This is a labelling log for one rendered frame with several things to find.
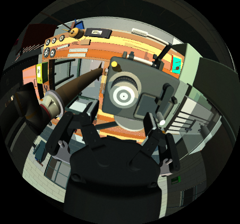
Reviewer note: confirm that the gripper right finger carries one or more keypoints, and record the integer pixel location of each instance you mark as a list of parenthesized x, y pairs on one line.
[(150, 122)]

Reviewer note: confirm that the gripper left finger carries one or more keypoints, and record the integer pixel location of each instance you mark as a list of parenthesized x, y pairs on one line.
[(58, 134)]

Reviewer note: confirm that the beige index plate disc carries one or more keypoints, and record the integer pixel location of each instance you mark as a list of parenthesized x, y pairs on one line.
[(129, 123)]

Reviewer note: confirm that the grey collet spindle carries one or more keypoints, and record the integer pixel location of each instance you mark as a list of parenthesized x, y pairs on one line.
[(123, 96)]

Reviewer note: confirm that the dark grey dividing head body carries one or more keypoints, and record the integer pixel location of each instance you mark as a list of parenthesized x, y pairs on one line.
[(150, 79)]

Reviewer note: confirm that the dark steel gear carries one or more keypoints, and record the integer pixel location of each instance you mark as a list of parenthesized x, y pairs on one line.
[(52, 52), (46, 52)]

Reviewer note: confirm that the small steel gear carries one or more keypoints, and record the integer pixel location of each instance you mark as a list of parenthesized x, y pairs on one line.
[(61, 38), (47, 42), (54, 40)]

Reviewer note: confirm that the dark blue notice board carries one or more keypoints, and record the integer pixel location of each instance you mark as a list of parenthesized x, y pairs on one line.
[(39, 152)]

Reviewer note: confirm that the dark framed window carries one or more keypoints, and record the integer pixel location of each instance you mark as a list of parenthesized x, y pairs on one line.
[(188, 195), (56, 171)]

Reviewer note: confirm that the light grey shelf unit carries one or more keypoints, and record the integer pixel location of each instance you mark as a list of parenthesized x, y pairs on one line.
[(196, 115)]

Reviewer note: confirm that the yellow sign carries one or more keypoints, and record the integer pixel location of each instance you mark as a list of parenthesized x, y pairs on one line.
[(39, 74)]

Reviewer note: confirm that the dark green board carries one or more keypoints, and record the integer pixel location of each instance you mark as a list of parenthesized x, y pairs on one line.
[(45, 72)]

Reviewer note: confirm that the white steel rod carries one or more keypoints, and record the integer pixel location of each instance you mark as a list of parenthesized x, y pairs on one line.
[(141, 59)]

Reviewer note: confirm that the orange pegboard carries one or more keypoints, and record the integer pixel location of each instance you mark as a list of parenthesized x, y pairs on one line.
[(28, 77)]

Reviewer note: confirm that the teal card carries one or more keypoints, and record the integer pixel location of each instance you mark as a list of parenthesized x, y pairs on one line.
[(176, 64)]

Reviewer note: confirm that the yellow knob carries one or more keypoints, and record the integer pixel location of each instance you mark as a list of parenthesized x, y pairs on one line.
[(114, 64)]

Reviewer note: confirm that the black lever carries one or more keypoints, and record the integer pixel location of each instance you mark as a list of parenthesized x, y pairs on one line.
[(162, 53)]

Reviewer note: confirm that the grey machine housing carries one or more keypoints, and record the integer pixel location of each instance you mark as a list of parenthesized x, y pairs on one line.
[(187, 59)]

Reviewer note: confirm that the white brush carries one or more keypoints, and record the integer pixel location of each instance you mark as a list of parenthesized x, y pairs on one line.
[(139, 31)]

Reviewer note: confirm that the brown box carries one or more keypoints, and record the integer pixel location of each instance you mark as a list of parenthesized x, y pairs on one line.
[(85, 42)]

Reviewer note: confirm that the red tool chest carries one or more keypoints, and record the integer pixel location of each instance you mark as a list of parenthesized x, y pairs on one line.
[(37, 34)]

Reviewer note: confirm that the brass oil can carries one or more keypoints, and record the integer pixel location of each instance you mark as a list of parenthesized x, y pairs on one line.
[(75, 33)]

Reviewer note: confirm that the black plate with label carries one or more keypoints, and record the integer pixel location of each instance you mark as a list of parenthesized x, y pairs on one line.
[(88, 32)]

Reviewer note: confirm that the blue bin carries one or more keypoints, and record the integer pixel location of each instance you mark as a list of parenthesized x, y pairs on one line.
[(79, 24)]

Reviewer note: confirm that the green wall sign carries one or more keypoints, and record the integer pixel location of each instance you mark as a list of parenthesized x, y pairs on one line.
[(175, 180)]

